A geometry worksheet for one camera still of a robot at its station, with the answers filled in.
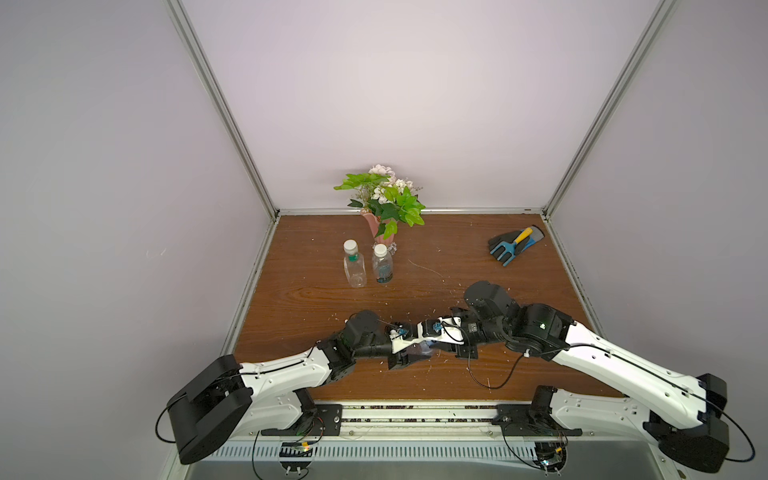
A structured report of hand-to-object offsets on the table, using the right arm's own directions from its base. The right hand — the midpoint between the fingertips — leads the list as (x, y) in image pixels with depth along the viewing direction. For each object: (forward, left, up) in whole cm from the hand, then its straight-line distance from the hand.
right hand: (430, 327), depth 66 cm
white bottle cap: (+25, +22, -2) cm, 33 cm away
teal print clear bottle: (+27, +14, -14) cm, 33 cm away
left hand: (-1, 0, -9) cm, 9 cm away
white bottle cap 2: (+27, +14, -6) cm, 31 cm away
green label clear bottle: (+25, +22, -11) cm, 35 cm away
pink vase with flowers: (+35, +12, +7) cm, 38 cm away
